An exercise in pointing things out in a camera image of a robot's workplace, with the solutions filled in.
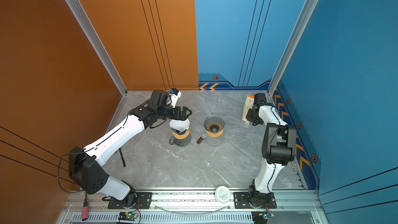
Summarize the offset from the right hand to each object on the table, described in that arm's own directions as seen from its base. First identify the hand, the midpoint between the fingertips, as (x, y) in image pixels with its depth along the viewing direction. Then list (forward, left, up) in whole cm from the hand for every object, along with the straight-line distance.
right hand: (251, 118), depth 97 cm
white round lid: (-42, +21, 0) cm, 47 cm away
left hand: (-7, +39, +18) cm, 43 cm away
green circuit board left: (-50, +65, -7) cm, 82 cm away
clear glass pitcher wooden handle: (-13, +25, -6) cm, 29 cm away
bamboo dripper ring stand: (-15, +42, +5) cm, 45 cm away
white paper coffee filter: (-9, +42, +7) cm, 43 cm away
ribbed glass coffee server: (-16, +44, -1) cm, 46 cm away
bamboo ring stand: (-15, +23, +6) cm, 28 cm away
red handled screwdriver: (-47, +85, -4) cm, 97 cm away
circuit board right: (-50, +4, -7) cm, 50 cm away
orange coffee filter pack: (+8, +1, +4) cm, 9 cm away
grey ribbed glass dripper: (-9, +24, +8) cm, 27 cm away
